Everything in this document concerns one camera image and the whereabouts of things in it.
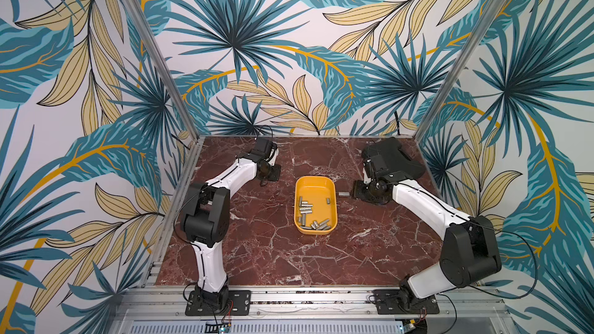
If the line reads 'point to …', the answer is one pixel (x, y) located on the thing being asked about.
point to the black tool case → (396, 160)
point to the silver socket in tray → (328, 201)
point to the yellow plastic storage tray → (315, 205)
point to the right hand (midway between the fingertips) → (358, 193)
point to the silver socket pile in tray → (306, 208)
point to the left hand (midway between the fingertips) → (275, 176)
